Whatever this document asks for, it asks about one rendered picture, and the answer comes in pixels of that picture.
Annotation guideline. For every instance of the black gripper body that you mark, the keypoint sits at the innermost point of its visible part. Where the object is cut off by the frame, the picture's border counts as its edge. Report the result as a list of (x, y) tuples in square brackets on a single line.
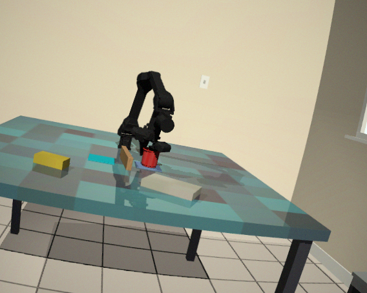
[(160, 146)]

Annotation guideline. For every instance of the yellow rectangular block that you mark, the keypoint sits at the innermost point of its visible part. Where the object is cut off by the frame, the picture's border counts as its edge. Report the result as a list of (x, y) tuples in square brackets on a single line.
[(51, 160)]

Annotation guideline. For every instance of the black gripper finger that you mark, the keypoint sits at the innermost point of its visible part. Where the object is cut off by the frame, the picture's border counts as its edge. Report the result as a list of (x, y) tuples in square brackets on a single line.
[(151, 148), (143, 144)]

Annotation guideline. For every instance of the beige flat box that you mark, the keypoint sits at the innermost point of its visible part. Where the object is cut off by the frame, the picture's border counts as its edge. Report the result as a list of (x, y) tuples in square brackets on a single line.
[(171, 186)]

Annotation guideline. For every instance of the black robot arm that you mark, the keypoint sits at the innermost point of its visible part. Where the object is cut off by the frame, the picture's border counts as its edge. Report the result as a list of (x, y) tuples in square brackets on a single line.
[(146, 81)]

